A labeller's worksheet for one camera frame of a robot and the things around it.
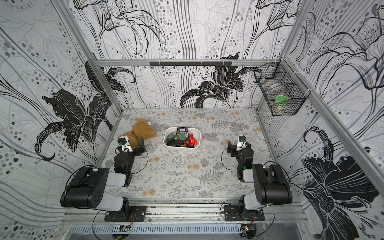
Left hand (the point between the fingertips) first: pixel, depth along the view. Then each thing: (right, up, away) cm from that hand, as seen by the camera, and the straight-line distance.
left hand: (138, 140), depth 89 cm
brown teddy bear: (+1, +7, +5) cm, 8 cm away
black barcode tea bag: (+26, +6, +12) cm, 30 cm away
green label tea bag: (+18, +1, +9) cm, 20 cm away
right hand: (+62, 0, +2) cm, 62 cm away
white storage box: (+35, +5, +11) cm, 37 cm away
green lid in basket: (+81, +24, -9) cm, 85 cm away
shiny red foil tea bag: (+33, -2, +6) cm, 34 cm away
